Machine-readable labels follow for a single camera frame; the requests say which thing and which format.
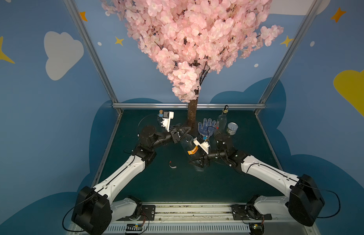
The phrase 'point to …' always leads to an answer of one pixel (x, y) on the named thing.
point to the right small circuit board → (256, 228)
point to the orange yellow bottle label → (192, 152)
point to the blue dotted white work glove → (208, 127)
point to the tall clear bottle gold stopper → (221, 123)
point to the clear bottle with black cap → (187, 141)
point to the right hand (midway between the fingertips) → (192, 155)
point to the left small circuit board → (134, 227)
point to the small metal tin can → (232, 128)
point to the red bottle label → (173, 167)
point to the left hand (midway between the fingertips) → (190, 126)
